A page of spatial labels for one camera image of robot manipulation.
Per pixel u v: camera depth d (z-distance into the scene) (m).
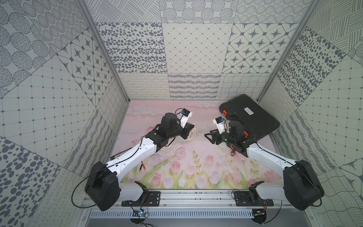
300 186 0.41
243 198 0.73
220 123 0.75
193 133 0.79
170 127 0.60
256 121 0.98
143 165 0.86
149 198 0.73
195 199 0.75
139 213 0.70
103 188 0.40
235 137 0.66
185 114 0.66
